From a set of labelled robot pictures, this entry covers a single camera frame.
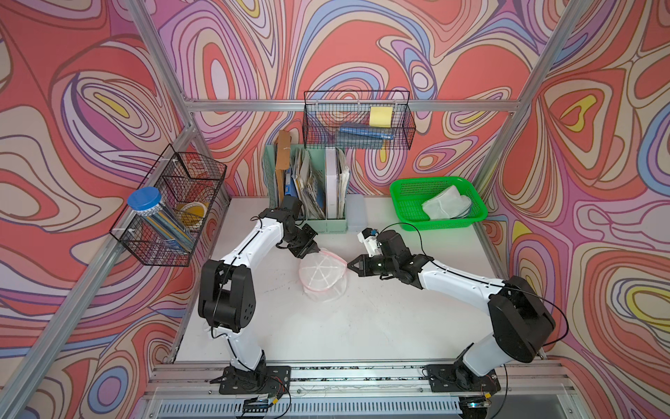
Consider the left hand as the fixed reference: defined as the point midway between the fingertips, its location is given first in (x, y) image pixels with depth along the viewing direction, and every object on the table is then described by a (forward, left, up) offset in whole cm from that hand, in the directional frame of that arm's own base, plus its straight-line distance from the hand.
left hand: (323, 245), depth 87 cm
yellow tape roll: (-3, +35, +19) cm, 40 cm away
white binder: (+22, -3, +11) cm, 24 cm away
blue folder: (+20, +13, +9) cm, 25 cm away
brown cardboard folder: (+20, +13, +20) cm, 31 cm away
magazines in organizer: (+22, +6, +9) cm, 25 cm away
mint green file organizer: (+15, +1, -8) cm, 17 cm away
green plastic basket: (+35, -38, -11) cm, 53 cm away
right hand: (-9, -9, -3) cm, 13 cm away
